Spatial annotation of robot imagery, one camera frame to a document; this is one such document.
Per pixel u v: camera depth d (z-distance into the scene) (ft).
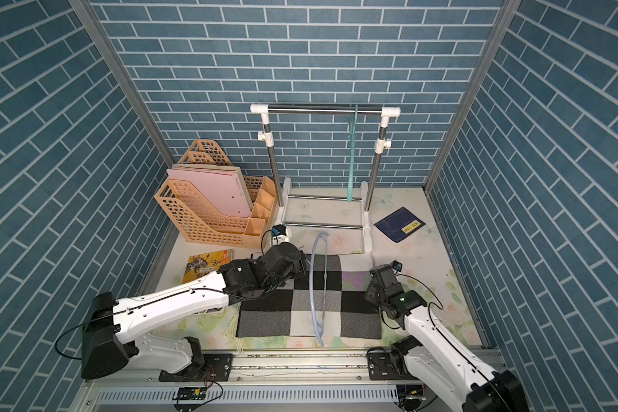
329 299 2.77
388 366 2.41
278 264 1.73
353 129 3.33
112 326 1.32
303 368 2.47
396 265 2.49
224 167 2.80
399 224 3.58
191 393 2.37
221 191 2.98
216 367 2.41
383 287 2.11
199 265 3.08
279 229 2.18
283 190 3.55
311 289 2.47
